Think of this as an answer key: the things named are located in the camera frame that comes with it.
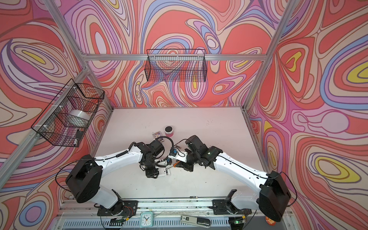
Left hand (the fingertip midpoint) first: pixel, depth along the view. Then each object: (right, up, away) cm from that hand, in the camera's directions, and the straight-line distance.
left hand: (156, 170), depth 84 cm
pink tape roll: (+6, +22, +14) cm, 27 cm away
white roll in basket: (-36, +33, -11) cm, 50 cm away
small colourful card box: (-4, +20, +17) cm, 26 cm away
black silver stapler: (+24, -17, -19) cm, 35 cm away
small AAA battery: (+22, -12, -7) cm, 26 cm away
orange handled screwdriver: (+12, +6, -9) cm, 16 cm away
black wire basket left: (-46, +30, -10) cm, 56 cm away
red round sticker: (+59, -20, -14) cm, 64 cm away
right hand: (+14, +6, -8) cm, 17 cm away
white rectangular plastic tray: (+5, -1, 0) cm, 5 cm away
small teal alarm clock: (-2, -19, -15) cm, 24 cm away
